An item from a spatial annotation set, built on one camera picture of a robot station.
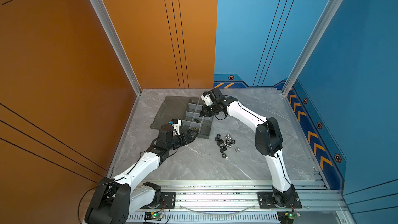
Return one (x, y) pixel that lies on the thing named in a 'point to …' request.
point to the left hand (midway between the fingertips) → (194, 134)
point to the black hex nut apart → (224, 155)
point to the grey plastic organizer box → (186, 109)
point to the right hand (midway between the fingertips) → (200, 113)
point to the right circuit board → (287, 216)
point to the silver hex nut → (237, 149)
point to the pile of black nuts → (219, 141)
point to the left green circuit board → (150, 215)
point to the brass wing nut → (196, 128)
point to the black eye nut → (196, 120)
